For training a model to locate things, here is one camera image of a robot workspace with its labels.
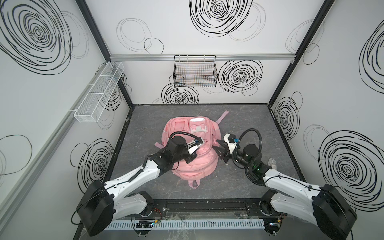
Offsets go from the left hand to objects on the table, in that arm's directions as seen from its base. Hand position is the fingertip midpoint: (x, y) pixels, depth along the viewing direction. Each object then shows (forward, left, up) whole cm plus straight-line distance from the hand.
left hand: (198, 145), depth 79 cm
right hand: (-1, -8, +4) cm, 9 cm away
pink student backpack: (-8, -3, -5) cm, 10 cm away
